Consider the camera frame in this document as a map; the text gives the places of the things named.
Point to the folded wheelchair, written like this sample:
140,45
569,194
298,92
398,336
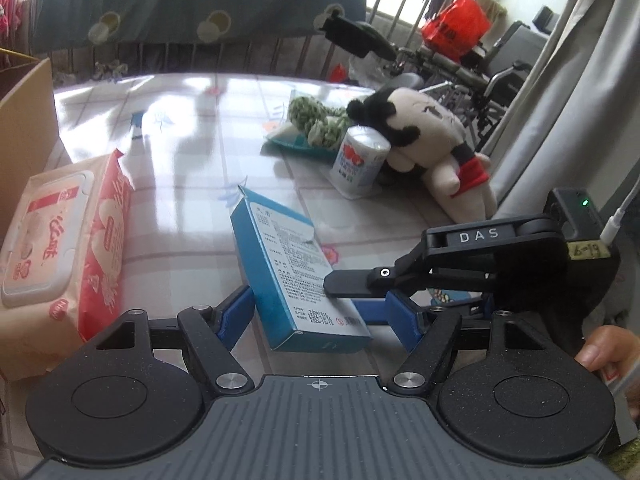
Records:
450,62

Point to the brown cardboard box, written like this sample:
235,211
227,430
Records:
25,125

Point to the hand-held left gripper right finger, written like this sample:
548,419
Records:
400,317

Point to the blue dotted quilt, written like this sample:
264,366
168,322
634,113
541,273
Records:
175,0

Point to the grey-white curtain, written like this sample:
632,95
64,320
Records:
575,110

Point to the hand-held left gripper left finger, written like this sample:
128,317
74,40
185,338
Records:
235,315

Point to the white teal-edged packet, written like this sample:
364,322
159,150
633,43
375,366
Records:
287,141

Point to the green knitted plush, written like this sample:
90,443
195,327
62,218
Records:
310,115

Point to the small red bag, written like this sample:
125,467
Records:
340,72

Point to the red plastic bag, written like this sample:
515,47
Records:
455,25

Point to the yellow stick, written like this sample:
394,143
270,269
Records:
20,55

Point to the white plastic bag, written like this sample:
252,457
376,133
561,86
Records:
365,70

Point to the black-haired plush doll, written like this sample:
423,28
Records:
425,115

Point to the black box device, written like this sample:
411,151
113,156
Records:
544,20

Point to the person's right hand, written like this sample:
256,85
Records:
610,350

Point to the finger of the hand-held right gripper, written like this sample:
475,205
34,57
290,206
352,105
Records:
360,281
370,312

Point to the white small canister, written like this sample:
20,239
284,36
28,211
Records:
357,160

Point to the pink hanging clothes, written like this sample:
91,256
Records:
10,10

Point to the black padded armrest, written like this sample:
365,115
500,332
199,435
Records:
355,35

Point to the pink wet wipes pack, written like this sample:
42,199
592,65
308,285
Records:
50,240

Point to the blue carton box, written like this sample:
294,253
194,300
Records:
285,260

